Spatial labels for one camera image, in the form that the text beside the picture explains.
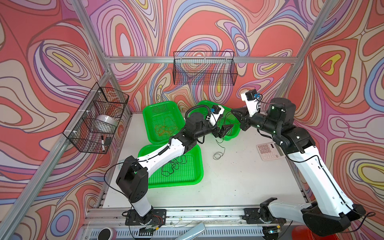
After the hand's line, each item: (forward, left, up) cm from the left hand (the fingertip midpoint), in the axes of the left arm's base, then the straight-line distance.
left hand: (229, 119), depth 70 cm
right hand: (-3, 0, +7) cm, 8 cm away
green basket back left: (+29, +42, -34) cm, 61 cm away
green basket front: (-11, +21, -33) cm, 41 cm away
